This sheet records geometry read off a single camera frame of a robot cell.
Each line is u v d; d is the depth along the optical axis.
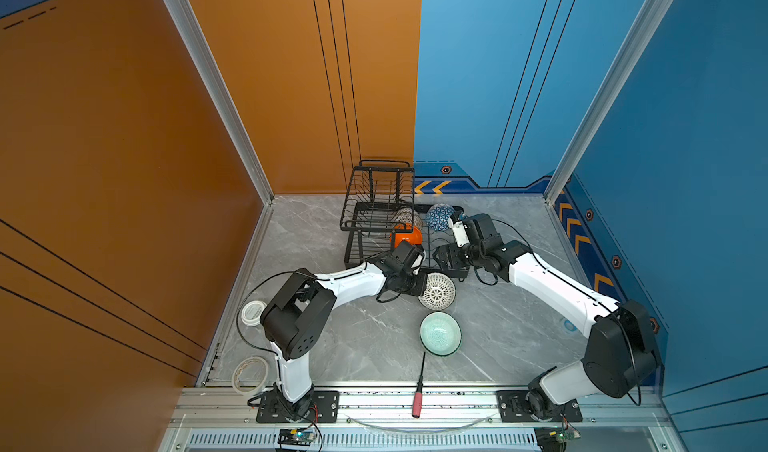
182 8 0.72
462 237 0.71
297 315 0.48
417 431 0.70
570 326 0.49
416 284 0.80
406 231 0.80
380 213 1.12
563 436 0.69
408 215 1.08
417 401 0.74
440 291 0.89
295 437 0.71
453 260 0.76
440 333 0.83
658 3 0.72
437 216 1.09
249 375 0.79
